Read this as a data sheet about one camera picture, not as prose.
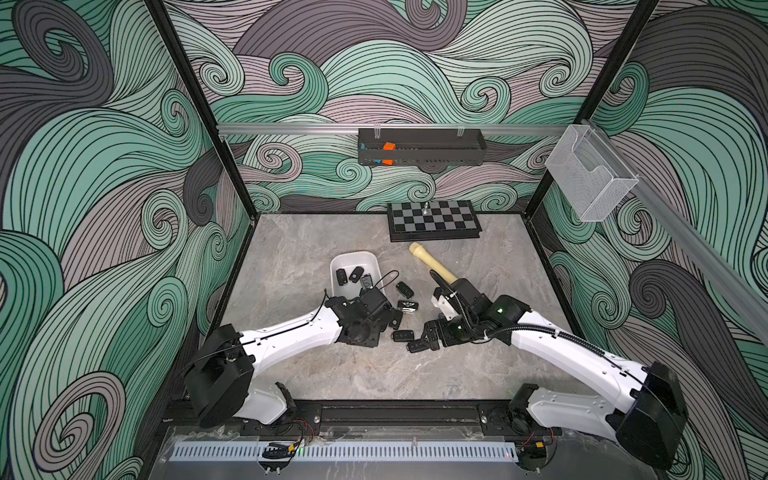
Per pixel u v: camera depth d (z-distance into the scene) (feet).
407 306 3.03
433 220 3.73
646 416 1.22
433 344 2.24
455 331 2.18
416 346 2.75
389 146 2.83
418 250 3.43
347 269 3.33
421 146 3.12
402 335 2.85
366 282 3.21
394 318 2.94
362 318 1.97
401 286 3.21
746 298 1.65
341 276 3.30
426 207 3.77
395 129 3.03
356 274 3.30
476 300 1.96
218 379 1.35
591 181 2.53
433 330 2.25
